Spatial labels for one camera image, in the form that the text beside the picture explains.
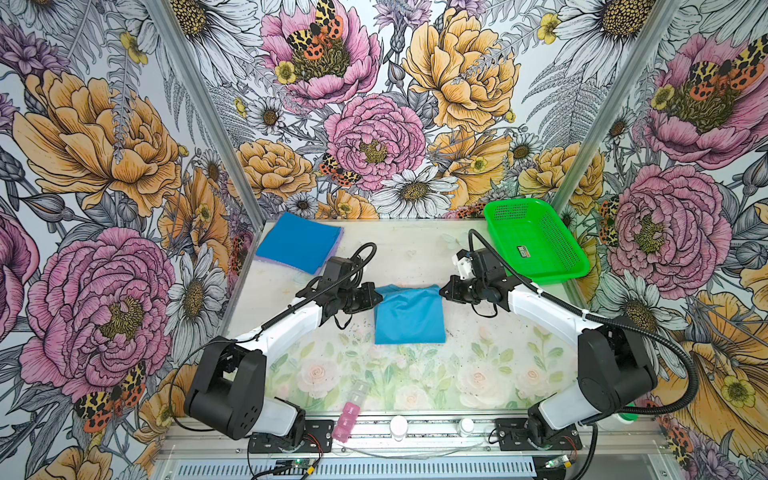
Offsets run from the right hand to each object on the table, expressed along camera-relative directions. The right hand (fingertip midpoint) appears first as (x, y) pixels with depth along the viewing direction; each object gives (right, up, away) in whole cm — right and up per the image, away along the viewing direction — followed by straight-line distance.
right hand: (442, 299), depth 87 cm
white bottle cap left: (-13, -27, -17) cm, 34 cm away
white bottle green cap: (+38, -25, -17) cm, 49 cm away
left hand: (-17, -1, -2) cm, 18 cm away
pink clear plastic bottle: (-25, -28, -11) cm, 40 cm away
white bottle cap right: (+3, -27, -16) cm, 32 cm away
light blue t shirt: (-9, -5, 0) cm, 11 cm away
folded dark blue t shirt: (-49, +18, +24) cm, 57 cm away
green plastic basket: (+41, +18, +31) cm, 54 cm away
